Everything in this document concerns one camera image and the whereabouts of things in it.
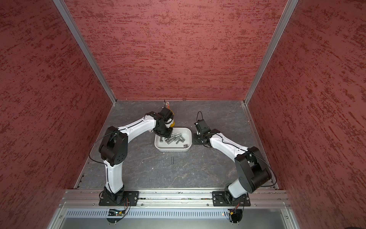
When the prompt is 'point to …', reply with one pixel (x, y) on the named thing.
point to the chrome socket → (172, 160)
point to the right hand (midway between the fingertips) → (196, 141)
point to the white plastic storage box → (180, 140)
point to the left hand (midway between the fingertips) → (167, 138)
